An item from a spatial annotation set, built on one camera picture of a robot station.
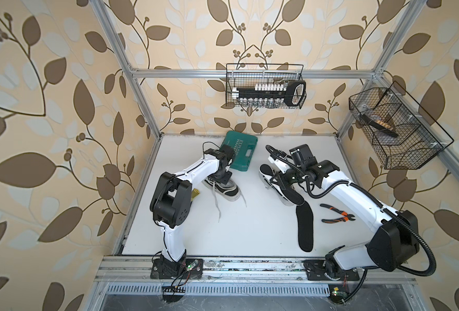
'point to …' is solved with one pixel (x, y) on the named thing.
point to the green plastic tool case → (244, 146)
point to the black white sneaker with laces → (230, 191)
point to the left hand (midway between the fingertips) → (218, 177)
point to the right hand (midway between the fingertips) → (272, 179)
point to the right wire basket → (401, 131)
